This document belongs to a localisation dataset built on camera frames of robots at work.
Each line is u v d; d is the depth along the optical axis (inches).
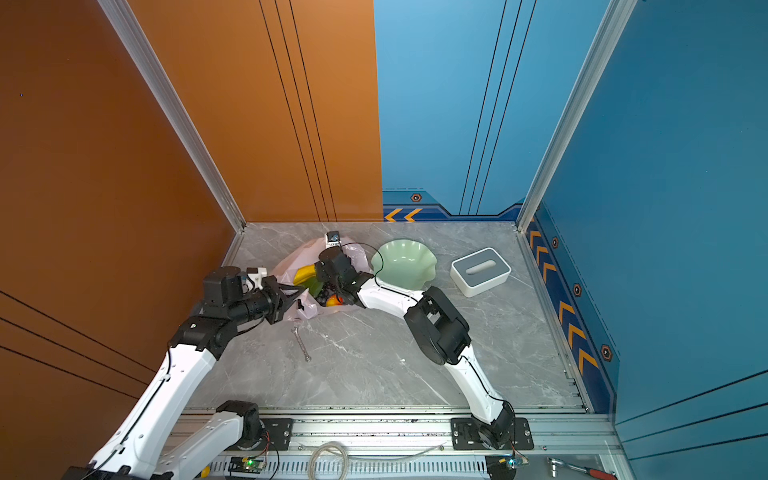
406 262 42.8
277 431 29.2
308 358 34.1
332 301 36.3
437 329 21.5
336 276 28.5
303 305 28.5
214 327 20.8
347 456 27.5
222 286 21.7
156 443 16.5
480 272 40.1
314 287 37.0
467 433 28.6
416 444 28.5
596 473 26.9
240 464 28.1
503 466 28.0
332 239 31.9
